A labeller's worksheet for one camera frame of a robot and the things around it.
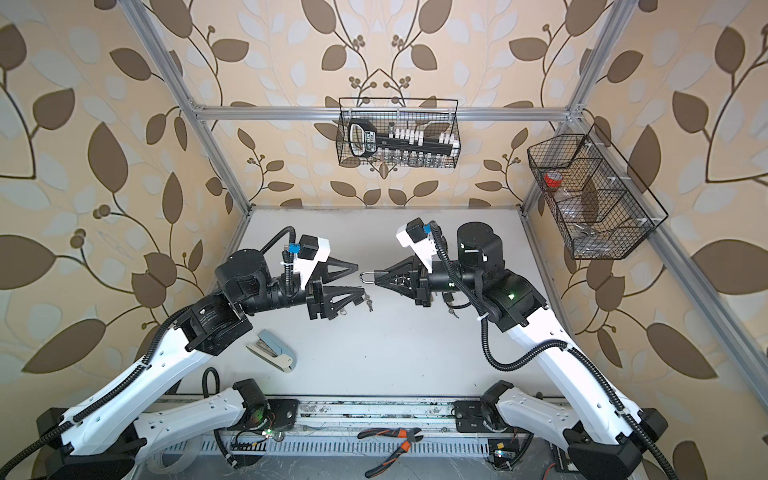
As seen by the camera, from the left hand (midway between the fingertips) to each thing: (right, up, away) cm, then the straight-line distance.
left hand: (359, 280), depth 54 cm
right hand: (+4, 0, +2) cm, 4 cm away
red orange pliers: (+10, -40, +17) cm, 44 cm away
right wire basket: (+58, +16, +20) cm, 63 cm away
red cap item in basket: (+53, +25, +33) cm, 67 cm away
